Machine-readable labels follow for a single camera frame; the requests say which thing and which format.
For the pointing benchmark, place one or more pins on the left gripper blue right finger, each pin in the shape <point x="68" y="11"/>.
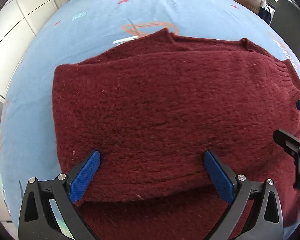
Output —
<point x="265" y="220"/>

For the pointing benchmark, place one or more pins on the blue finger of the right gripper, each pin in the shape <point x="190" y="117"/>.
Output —
<point x="291" y="145"/>

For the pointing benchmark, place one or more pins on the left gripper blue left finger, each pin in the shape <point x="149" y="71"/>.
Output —
<point x="37" y="220"/>

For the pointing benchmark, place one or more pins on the dark red knitted sweater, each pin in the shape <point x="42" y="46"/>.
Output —
<point x="151" y="107"/>

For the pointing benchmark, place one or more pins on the dark grey chair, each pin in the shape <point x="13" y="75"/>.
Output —
<point x="286" y="23"/>

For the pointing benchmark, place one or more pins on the black backpack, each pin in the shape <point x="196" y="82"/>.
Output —
<point x="266" y="13"/>

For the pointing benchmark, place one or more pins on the white wardrobe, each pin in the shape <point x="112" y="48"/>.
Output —
<point x="20" y="23"/>

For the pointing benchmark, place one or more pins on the blue dinosaur print bedsheet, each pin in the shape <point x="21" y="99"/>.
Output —
<point x="83" y="29"/>

